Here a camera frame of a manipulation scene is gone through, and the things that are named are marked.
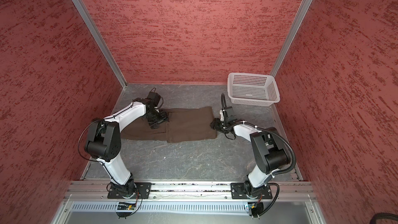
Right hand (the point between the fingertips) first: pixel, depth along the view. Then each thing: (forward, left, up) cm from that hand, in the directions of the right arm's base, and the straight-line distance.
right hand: (212, 128), depth 94 cm
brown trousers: (+5, +18, -3) cm, 19 cm away
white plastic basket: (+34, -34, -2) cm, 48 cm away
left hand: (+1, +29, +3) cm, 29 cm away
